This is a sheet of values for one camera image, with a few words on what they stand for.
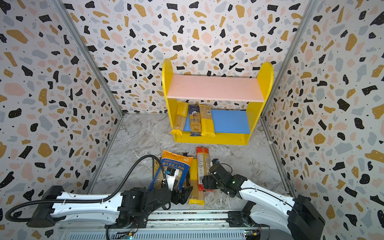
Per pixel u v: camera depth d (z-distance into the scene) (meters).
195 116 0.97
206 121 0.95
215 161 0.76
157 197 0.50
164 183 0.60
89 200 0.47
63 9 0.70
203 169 0.87
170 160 0.84
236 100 1.18
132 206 0.51
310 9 0.72
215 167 0.63
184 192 0.62
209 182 0.72
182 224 0.73
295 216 0.41
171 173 0.61
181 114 0.99
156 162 0.90
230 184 0.60
